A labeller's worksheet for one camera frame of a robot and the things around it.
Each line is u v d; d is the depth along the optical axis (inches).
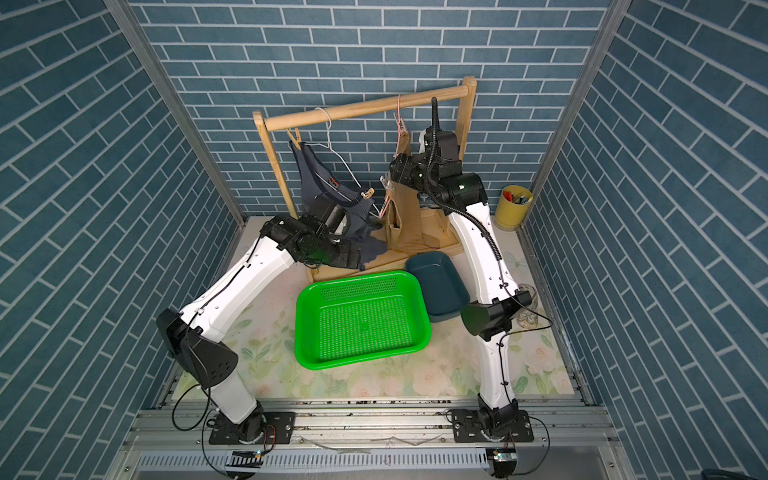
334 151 29.0
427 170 21.2
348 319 36.8
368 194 29.7
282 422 29.7
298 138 32.3
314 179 34.5
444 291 39.2
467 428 29.0
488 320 19.8
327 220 23.2
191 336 16.6
